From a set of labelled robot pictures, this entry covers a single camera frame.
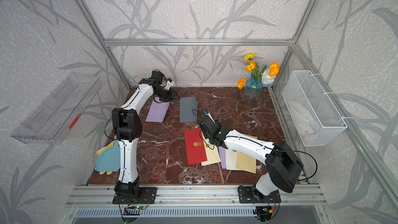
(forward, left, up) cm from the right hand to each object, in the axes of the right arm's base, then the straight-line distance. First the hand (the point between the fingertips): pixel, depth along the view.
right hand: (209, 124), depth 86 cm
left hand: (+19, +20, +1) cm, 28 cm away
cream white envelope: (-14, -12, -13) cm, 23 cm away
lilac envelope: (-11, -7, -12) cm, 18 cm away
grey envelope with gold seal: (+20, +15, -13) cm, 28 cm away
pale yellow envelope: (-11, -1, -12) cm, 16 cm away
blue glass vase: (+28, -30, -1) cm, 41 cm away
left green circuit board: (-38, +32, -10) cm, 51 cm away
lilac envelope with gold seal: (+17, +36, -10) cm, 41 cm away
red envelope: (-11, +8, -13) cm, 19 cm away
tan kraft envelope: (-17, -20, -14) cm, 30 cm away
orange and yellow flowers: (+17, -31, +20) cm, 41 cm away
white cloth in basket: (-6, -47, +9) cm, 49 cm away
